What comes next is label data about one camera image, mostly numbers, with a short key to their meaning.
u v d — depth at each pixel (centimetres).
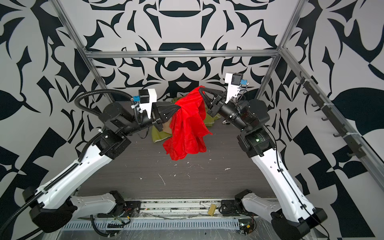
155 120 45
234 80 43
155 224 65
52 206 38
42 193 38
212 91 49
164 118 45
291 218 38
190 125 53
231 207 74
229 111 47
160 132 101
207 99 52
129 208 73
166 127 76
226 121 108
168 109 47
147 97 41
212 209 73
